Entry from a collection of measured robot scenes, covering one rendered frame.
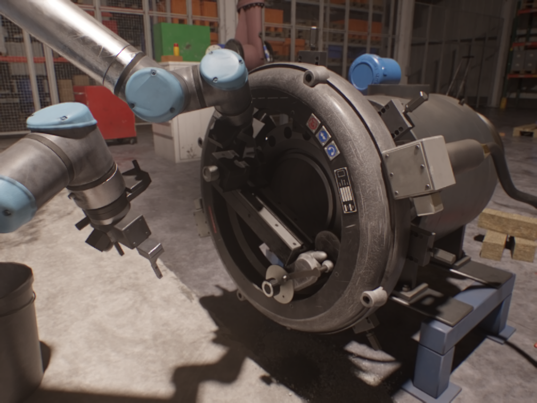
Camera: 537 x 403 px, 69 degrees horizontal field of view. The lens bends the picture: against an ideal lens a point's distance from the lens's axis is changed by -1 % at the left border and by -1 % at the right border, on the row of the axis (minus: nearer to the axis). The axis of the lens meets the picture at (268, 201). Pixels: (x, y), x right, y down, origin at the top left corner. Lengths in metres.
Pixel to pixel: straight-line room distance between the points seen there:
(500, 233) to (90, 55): 2.34
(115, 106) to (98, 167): 5.68
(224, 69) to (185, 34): 7.61
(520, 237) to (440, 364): 1.41
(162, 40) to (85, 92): 2.53
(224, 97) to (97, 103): 5.45
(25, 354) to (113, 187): 0.85
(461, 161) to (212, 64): 0.57
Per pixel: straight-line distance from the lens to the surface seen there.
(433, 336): 1.32
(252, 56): 5.40
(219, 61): 0.85
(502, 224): 2.64
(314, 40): 1.12
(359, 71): 1.74
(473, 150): 1.02
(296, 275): 1.05
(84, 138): 0.67
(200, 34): 8.57
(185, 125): 4.90
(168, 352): 1.57
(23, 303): 1.40
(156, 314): 1.79
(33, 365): 1.52
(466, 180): 1.41
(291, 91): 0.98
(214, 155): 1.14
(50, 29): 0.78
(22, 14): 0.80
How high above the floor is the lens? 0.93
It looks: 17 degrees down
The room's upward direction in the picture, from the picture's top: straight up
